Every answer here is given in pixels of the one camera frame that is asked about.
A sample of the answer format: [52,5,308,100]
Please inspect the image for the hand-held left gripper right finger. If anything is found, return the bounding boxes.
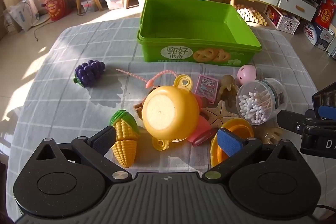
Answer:
[202,128,308,183]

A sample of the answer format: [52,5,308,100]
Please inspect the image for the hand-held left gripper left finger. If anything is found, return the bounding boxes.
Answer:
[29,125,133,184]

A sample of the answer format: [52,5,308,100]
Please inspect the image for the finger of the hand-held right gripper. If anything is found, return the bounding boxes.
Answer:
[318,106,336,119]
[277,109,315,132]

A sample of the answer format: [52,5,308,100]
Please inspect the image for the orange-yellow toy lid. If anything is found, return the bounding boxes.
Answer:
[210,118,255,168]

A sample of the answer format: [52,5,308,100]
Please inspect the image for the yellow toy corn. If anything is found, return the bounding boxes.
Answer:
[109,110,140,168]

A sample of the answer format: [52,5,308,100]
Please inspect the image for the beige hair claw clip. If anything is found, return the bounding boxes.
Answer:
[259,127,284,147]

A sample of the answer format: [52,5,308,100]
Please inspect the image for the dark red toy sausage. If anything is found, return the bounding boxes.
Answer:
[192,128,217,147]

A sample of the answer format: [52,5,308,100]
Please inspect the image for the beige starfish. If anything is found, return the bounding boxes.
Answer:
[202,100,240,130]

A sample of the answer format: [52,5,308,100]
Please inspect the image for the pink rubber toy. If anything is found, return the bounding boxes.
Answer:
[187,98,210,143]

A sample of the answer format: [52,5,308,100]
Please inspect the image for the clear cotton swab container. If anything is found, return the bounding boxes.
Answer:
[236,78,286,125]

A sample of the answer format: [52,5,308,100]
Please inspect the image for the brown toy figure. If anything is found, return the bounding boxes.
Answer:
[133,101,145,119]

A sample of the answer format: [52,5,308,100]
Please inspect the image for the yellow toy pot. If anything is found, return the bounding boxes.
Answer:
[142,74,201,151]

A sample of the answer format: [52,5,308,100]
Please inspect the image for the green plastic bin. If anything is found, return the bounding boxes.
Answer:
[136,0,262,67]

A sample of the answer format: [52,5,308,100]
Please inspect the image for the black flat screen device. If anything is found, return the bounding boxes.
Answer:
[312,82,336,119]

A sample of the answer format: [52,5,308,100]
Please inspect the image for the grey checked tablecloth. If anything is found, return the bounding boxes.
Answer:
[7,17,326,188]

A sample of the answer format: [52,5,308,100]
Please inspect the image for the pink card box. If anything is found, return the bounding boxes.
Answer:
[194,74,220,104]

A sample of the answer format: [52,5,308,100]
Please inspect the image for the amber toy octopus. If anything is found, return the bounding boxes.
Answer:
[219,75,239,101]

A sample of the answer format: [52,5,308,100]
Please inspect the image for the pink capsule egg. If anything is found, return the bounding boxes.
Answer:
[237,65,263,83]

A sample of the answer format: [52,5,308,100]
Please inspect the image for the purple toy grapes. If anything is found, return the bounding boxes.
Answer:
[73,60,106,88]

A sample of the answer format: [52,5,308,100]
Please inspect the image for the pink toy shrimp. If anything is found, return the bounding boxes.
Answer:
[116,68,177,89]

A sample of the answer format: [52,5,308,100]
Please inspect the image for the red gift box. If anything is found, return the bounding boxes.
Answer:
[315,0,336,28]

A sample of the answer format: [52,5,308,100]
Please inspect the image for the egg tray with eggs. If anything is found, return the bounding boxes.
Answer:
[235,4,268,27]

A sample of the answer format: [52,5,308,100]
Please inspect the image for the red printed bag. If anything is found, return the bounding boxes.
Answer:
[41,0,70,21]

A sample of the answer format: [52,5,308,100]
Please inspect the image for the white plastic bag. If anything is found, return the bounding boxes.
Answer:
[9,0,40,31]

